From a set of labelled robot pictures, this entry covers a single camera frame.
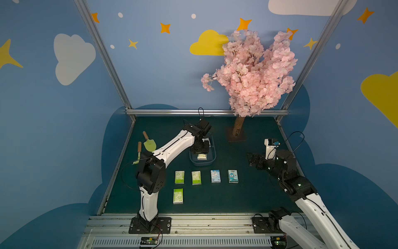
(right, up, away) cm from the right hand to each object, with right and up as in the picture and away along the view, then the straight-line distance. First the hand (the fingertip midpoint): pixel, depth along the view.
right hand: (258, 151), depth 76 cm
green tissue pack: (-28, -4, +9) cm, 29 cm away
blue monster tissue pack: (-9, -16, +13) cm, 23 cm away
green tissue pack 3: (-31, -17, +12) cm, 37 cm away
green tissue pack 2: (-41, -17, +13) cm, 46 cm away
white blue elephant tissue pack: (-20, -17, +13) cm, 29 cm away
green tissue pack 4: (-41, -25, +6) cm, 48 cm away
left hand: (-26, -1, +12) cm, 29 cm away
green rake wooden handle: (-70, 0, +27) cm, 75 cm away
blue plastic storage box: (-22, -6, +25) cm, 34 cm away
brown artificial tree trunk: (-3, +14, +28) cm, 31 cm away
